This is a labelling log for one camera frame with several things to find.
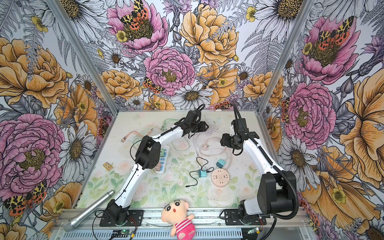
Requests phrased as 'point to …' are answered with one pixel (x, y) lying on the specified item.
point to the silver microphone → (69, 224)
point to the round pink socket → (220, 177)
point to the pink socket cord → (218, 155)
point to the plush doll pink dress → (175, 212)
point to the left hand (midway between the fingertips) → (205, 129)
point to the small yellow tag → (108, 166)
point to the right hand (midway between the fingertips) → (225, 146)
